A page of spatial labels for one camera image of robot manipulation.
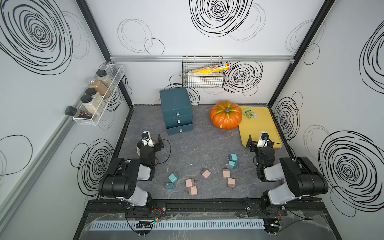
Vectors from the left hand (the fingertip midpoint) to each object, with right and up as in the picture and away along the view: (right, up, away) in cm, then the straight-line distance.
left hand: (150, 136), depth 89 cm
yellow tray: (+78, +8, +19) cm, 81 cm away
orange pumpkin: (+47, +13, +8) cm, 50 cm away
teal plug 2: (+49, -16, -4) cm, 51 cm away
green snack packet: (+69, +15, +26) cm, 75 cm away
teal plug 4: (+13, -25, -12) cm, 30 cm away
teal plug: (+50, -13, 0) cm, 52 cm away
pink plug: (+45, -20, -5) cm, 50 cm away
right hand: (+66, 0, -1) cm, 66 cm away
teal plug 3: (+15, -22, -7) cm, 28 cm away
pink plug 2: (+47, -25, -9) cm, 54 cm away
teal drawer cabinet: (+17, +16, 0) cm, 23 cm away
